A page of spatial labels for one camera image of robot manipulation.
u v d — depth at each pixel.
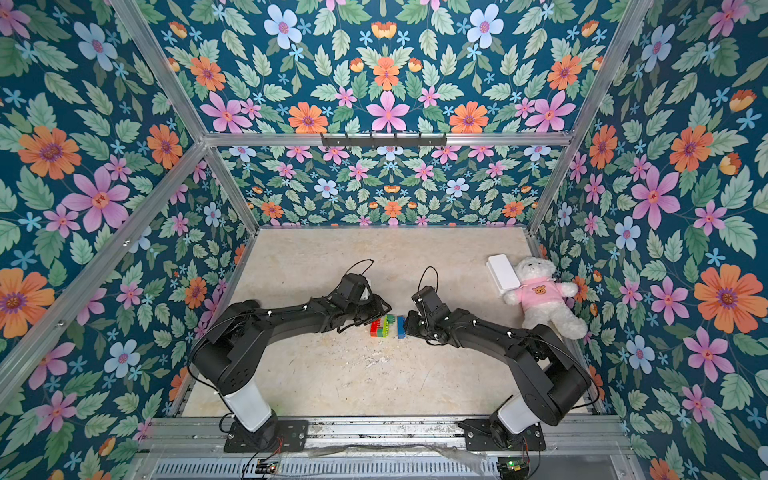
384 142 0.94
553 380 0.44
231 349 0.47
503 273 1.00
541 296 0.91
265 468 0.72
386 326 0.91
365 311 0.80
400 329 0.93
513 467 0.72
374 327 0.90
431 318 0.69
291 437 0.73
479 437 0.73
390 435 0.75
